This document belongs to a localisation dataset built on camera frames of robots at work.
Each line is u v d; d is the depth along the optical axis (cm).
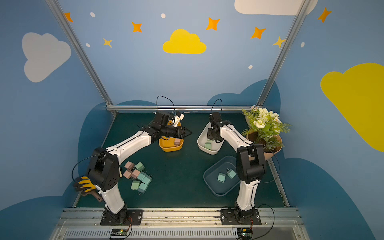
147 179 86
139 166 90
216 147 101
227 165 92
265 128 75
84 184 80
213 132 72
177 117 79
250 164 51
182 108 156
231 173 88
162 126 70
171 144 104
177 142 101
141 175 86
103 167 53
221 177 86
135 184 84
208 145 101
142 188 82
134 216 75
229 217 75
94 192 82
